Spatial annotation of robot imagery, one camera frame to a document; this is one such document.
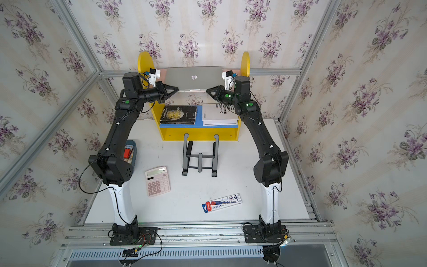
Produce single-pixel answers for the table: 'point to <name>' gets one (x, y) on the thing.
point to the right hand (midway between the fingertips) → (209, 91)
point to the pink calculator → (157, 181)
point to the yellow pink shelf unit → (197, 131)
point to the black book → (178, 115)
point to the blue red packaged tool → (222, 203)
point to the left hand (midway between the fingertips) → (181, 91)
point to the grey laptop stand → (187, 146)
